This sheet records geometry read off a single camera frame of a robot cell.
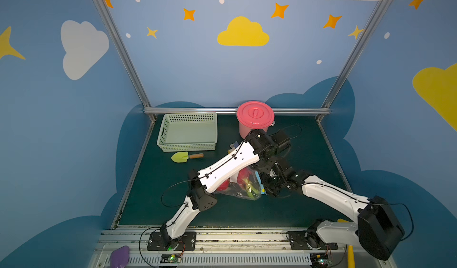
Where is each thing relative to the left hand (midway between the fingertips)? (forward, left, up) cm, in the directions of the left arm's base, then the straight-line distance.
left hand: (265, 168), depth 73 cm
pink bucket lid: (+35, +2, -3) cm, 35 cm away
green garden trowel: (+17, +43, -22) cm, 51 cm away
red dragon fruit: (0, +7, -12) cm, 14 cm away
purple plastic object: (-31, +58, -21) cm, 69 cm away
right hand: (-1, +1, -14) cm, 14 cm away
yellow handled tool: (-27, -34, -16) cm, 46 cm away
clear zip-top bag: (-5, +12, -12) cm, 18 cm away
